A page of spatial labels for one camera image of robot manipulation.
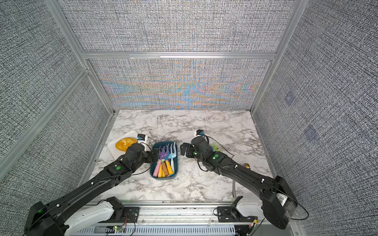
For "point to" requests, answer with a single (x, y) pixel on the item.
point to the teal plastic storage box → (154, 157)
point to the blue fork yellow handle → (169, 168)
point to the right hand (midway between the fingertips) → (186, 144)
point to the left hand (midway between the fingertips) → (154, 148)
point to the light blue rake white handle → (171, 157)
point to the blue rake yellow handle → (160, 174)
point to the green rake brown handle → (165, 167)
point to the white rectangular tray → (116, 153)
